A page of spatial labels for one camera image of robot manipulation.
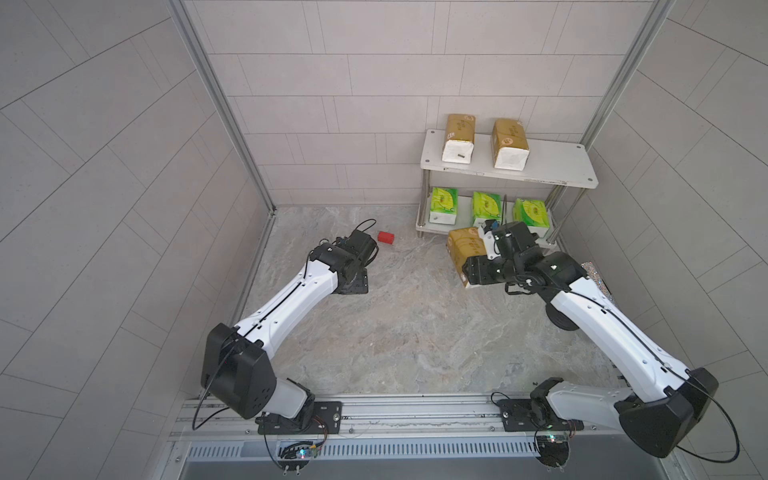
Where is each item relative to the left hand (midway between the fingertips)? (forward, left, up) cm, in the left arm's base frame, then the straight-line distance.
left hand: (350, 283), depth 82 cm
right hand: (0, -32, +10) cm, 33 cm away
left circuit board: (-38, +9, -11) cm, 40 cm away
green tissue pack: (+26, -59, +2) cm, 64 cm away
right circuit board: (-37, -50, -12) cm, 63 cm away
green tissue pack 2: (+30, -43, +1) cm, 53 cm away
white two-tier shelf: (+32, -61, +18) cm, 71 cm away
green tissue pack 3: (+30, -29, +1) cm, 42 cm away
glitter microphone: (-2, -63, +9) cm, 63 cm away
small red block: (+25, -9, -11) cm, 29 cm away
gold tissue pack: (+4, -29, +14) cm, 33 cm away
